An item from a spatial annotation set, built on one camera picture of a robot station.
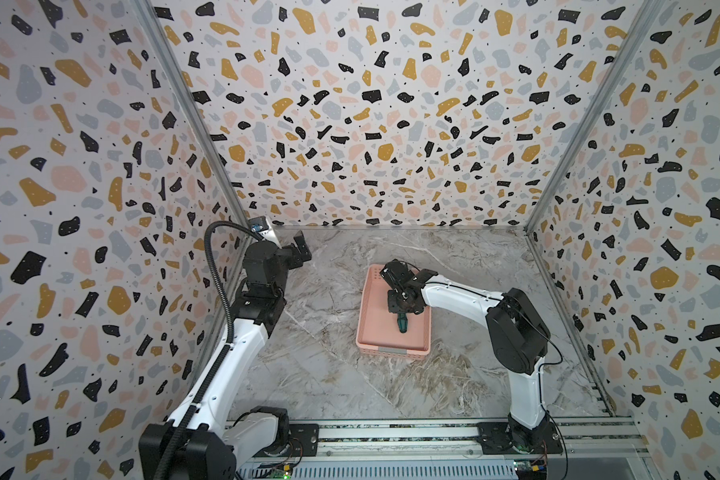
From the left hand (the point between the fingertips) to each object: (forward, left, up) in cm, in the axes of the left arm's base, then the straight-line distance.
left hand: (283, 231), depth 74 cm
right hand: (-3, -28, -28) cm, 39 cm away
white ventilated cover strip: (-46, -24, -33) cm, 62 cm away
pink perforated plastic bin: (-10, -24, -35) cm, 44 cm away
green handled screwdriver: (-11, -31, -29) cm, 44 cm away
